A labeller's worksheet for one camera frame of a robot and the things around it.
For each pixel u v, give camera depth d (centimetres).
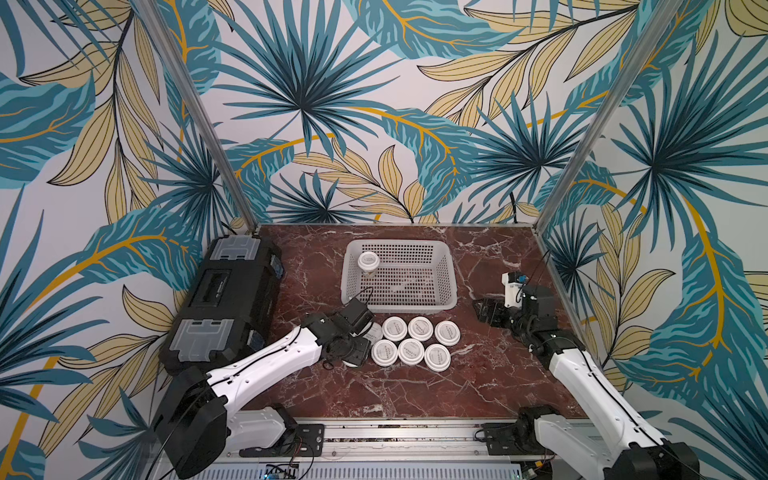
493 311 73
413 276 113
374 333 86
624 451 41
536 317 62
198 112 85
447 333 85
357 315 63
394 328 86
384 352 82
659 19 69
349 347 67
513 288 74
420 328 86
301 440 73
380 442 75
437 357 81
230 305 77
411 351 82
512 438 73
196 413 39
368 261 99
